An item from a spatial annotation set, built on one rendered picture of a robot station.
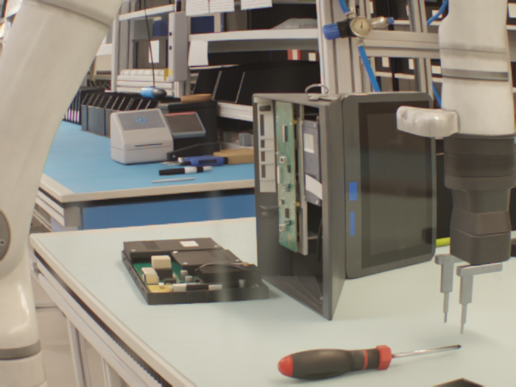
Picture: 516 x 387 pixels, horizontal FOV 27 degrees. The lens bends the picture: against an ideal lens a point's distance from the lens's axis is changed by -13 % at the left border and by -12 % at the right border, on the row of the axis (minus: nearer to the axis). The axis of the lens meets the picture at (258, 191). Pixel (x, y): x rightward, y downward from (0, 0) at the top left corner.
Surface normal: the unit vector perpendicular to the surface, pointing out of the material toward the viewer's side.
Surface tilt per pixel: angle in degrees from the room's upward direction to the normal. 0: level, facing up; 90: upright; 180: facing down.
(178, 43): 90
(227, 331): 0
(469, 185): 90
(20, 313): 25
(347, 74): 90
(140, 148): 90
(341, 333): 0
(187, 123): 32
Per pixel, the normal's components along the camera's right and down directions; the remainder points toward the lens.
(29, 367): 0.80, 0.05
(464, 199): -0.97, 0.20
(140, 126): 0.14, -0.81
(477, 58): -0.08, 0.13
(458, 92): -0.64, -0.03
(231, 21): -0.93, 0.07
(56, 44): 0.32, 0.18
